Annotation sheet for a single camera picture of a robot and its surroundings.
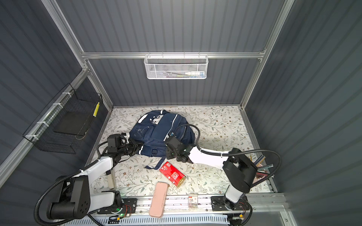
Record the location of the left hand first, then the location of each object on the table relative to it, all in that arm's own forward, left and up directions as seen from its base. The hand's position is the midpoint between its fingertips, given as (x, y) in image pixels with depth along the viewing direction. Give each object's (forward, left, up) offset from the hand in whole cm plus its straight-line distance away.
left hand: (143, 141), depth 87 cm
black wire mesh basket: (+1, +38, +18) cm, 42 cm away
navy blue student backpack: (+7, -4, +2) cm, 9 cm away
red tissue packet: (-18, -18, -9) cm, 27 cm away
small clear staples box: (-33, -28, -8) cm, 44 cm away
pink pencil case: (-31, -10, -10) cm, 34 cm away
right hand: (-6, -17, -2) cm, 18 cm away
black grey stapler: (-19, +17, -8) cm, 27 cm away
